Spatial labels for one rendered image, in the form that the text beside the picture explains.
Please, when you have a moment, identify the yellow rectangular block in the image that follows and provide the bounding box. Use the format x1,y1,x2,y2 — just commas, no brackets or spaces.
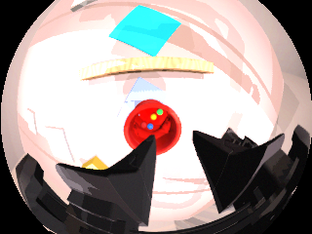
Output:
82,156,108,170

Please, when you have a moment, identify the red cup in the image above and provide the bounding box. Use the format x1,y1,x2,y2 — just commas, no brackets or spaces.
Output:
124,98,182,155

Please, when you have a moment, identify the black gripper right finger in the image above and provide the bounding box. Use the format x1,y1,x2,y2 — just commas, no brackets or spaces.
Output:
192,130,285,214

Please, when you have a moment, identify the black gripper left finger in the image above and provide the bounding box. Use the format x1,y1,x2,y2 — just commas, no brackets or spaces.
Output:
55,134,156,227

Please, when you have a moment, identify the tan wooden beam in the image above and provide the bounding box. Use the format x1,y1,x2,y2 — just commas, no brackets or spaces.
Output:
79,56,215,81

